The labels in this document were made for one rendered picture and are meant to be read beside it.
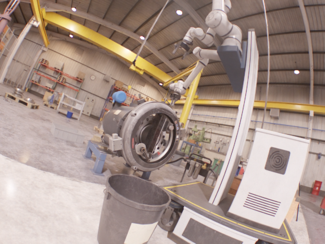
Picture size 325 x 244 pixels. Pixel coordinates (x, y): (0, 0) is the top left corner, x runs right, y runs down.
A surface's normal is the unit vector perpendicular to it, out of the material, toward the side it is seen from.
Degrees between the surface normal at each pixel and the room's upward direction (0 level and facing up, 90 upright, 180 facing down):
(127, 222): 93
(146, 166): 90
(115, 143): 90
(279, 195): 90
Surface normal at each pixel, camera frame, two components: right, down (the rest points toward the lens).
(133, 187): 0.31, -0.05
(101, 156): 0.66, 0.15
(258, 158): -0.59, -0.29
